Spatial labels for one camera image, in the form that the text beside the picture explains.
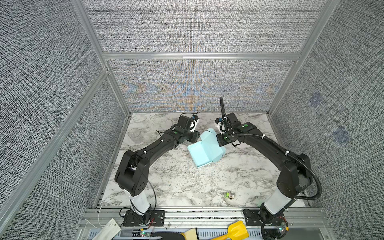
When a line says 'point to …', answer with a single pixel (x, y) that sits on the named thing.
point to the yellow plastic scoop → (236, 230)
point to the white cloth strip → (112, 229)
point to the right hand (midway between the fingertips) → (218, 139)
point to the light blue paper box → (207, 150)
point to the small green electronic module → (229, 195)
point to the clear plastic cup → (135, 134)
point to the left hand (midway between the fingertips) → (196, 134)
